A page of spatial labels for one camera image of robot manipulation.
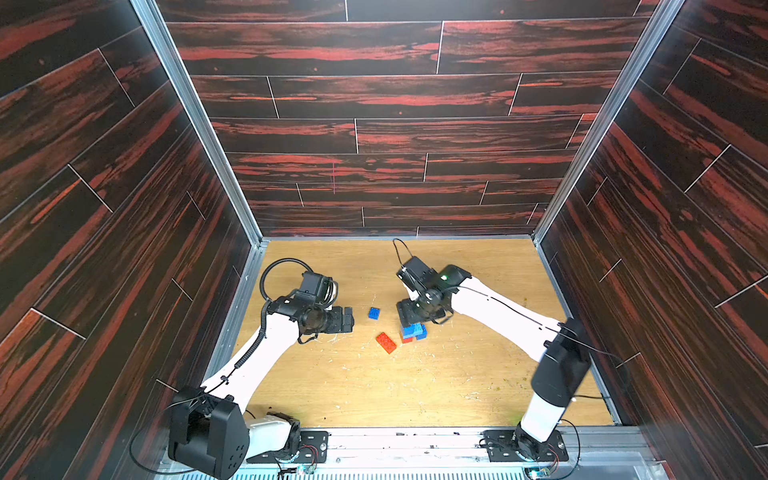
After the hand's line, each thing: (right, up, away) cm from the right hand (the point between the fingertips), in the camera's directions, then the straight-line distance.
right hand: (416, 312), depth 84 cm
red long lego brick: (-9, -11, +7) cm, 15 cm away
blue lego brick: (+3, -9, +9) cm, 13 cm away
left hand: (-21, -3, 0) cm, 21 cm away
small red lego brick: (-2, -10, +7) cm, 12 cm away
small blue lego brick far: (-13, -3, +13) cm, 18 cm away
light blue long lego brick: (-1, -7, +5) cm, 8 cm away
